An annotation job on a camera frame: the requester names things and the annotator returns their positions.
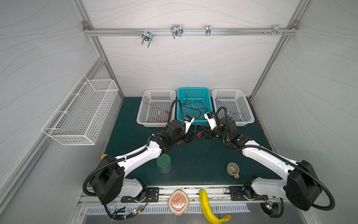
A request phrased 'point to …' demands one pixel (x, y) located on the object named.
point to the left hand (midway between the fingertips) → (195, 127)
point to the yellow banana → (207, 211)
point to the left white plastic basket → (162, 99)
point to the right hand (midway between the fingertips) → (203, 122)
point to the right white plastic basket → (237, 103)
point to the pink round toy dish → (178, 202)
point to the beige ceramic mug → (233, 169)
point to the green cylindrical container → (163, 162)
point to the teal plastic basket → (196, 102)
